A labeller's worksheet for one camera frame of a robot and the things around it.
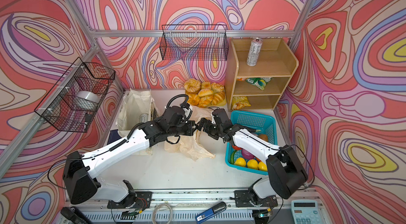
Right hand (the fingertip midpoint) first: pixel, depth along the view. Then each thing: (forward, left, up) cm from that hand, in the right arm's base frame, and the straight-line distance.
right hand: (201, 131), depth 84 cm
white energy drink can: (+15, +36, -6) cm, 40 cm away
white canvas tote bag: (+20, +39, -1) cm, 43 cm away
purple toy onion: (-10, -24, -8) cm, 28 cm away
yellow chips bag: (+25, -26, -6) cm, 37 cm away
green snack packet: (+29, -37, +8) cm, 48 cm away
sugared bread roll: (+40, +6, -4) cm, 41 cm away
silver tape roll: (+5, +51, +23) cm, 56 cm away
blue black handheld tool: (-35, -6, -6) cm, 36 cm away
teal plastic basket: (+7, -40, -7) cm, 42 cm away
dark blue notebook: (+5, +54, -11) cm, 55 cm away
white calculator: (-36, -46, -10) cm, 59 cm away
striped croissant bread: (+31, -12, -8) cm, 34 cm away
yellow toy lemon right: (-16, -26, -8) cm, 32 cm away
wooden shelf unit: (+34, -46, +20) cm, 61 cm away
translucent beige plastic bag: (-10, +5, +5) cm, 12 cm away
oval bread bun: (+33, -3, -3) cm, 33 cm away
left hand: (-3, 0, +10) cm, 10 cm away
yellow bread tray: (+28, -15, -11) cm, 34 cm away
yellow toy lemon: (-14, -20, -7) cm, 26 cm away
